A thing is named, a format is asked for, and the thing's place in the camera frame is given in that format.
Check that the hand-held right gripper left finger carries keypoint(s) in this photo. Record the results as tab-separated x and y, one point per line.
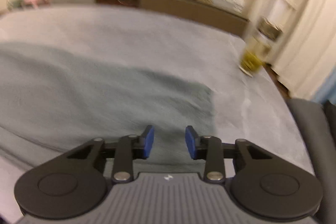
149	141

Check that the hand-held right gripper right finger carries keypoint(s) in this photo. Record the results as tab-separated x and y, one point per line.
190	141

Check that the grey knit garment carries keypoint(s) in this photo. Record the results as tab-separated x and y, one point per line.
105	98

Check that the glass tea bottle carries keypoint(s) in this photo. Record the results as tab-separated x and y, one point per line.
258	48

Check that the dark grey chair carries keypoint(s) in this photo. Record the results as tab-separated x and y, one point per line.
315	140

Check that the long grey television cabinet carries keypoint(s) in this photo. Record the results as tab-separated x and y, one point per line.
157	1

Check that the grey organiser tray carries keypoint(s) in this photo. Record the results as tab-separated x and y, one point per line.
228	1

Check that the white lace curtain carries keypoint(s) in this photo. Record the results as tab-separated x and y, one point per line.
302	24

